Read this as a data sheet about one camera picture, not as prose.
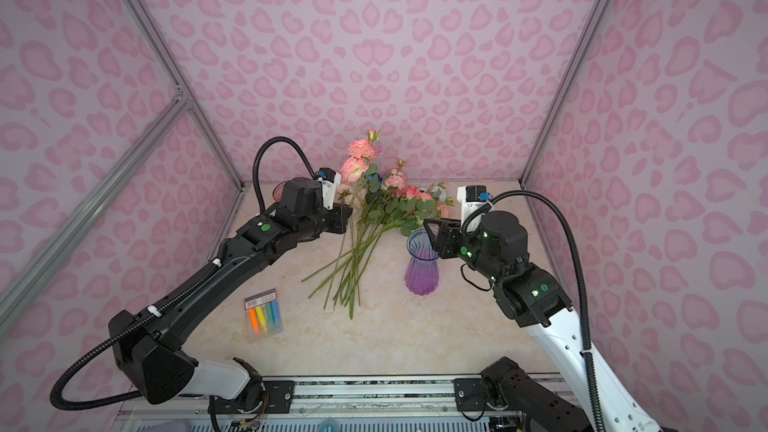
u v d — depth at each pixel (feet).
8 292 1.65
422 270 2.98
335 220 2.18
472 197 1.83
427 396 2.46
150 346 1.27
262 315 2.81
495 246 1.48
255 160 1.75
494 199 1.73
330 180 2.16
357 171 2.41
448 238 1.78
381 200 3.56
